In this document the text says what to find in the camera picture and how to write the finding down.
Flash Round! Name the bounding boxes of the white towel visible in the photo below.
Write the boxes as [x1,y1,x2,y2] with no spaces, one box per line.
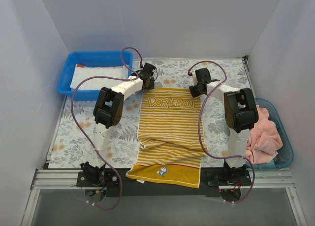
[70,66,129,91]

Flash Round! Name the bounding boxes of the yellow striped towel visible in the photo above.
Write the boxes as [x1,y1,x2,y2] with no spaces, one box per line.
[126,88,206,189]

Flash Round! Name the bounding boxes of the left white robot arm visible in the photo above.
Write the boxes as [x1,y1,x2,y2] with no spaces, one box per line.
[90,63,157,167]

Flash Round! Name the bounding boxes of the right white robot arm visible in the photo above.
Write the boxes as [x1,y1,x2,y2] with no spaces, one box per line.
[188,68,258,168]

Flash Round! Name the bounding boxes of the blue plastic bin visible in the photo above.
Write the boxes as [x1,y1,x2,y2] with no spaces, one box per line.
[57,51,133,101]

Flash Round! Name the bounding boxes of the pink towel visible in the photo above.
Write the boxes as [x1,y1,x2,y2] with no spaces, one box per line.
[245,105,283,164]

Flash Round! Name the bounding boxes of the floral table mat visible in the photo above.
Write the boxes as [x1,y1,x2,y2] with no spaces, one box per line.
[47,59,250,169]

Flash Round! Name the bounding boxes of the teal laundry basket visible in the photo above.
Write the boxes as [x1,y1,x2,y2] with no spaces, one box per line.
[253,98,294,171]

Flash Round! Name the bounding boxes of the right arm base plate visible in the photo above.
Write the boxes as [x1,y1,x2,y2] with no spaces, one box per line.
[200,168,252,187]

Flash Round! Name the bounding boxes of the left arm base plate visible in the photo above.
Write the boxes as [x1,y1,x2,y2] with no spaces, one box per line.
[76,168,119,188]

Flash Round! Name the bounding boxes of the aluminium frame rail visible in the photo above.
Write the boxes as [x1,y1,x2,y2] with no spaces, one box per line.
[31,169,295,189]

